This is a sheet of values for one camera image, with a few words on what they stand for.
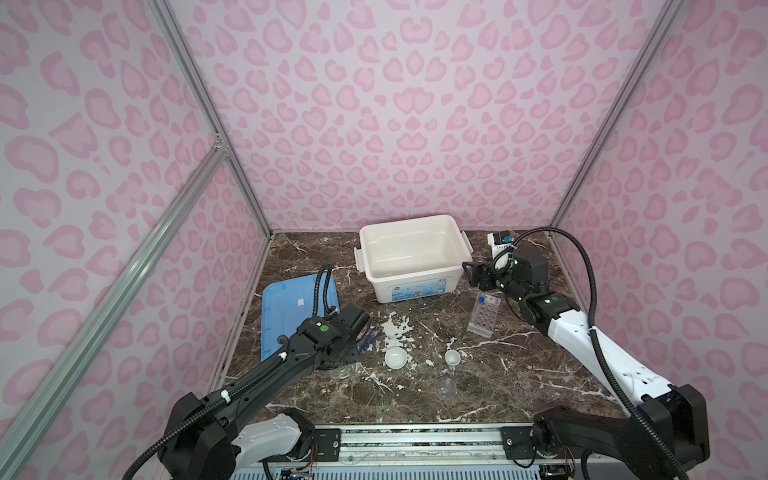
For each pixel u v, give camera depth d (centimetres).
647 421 38
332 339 55
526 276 60
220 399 41
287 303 101
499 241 68
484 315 95
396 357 87
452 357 86
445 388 82
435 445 75
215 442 38
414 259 109
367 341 90
